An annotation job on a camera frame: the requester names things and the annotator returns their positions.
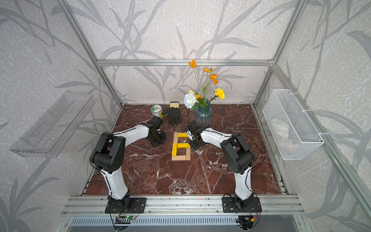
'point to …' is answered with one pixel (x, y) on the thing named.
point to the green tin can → (156, 109)
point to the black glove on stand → (173, 113)
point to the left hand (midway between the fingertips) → (166, 141)
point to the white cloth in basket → (280, 130)
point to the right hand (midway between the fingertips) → (195, 143)
